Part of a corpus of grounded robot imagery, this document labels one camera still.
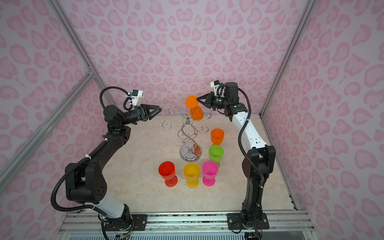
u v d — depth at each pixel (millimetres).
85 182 446
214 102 719
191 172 801
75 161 835
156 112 706
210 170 786
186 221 750
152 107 664
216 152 867
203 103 762
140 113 641
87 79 869
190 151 972
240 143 492
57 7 683
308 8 694
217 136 903
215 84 750
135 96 676
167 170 812
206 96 748
